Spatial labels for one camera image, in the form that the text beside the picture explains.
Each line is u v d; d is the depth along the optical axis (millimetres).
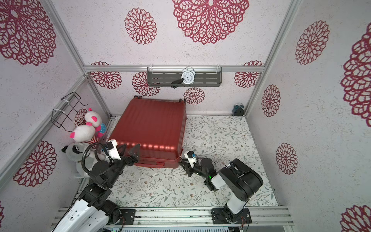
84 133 847
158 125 797
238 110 1173
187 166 779
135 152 638
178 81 927
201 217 756
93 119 922
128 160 624
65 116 761
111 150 595
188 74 898
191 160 759
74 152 764
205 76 933
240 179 460
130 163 636
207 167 689
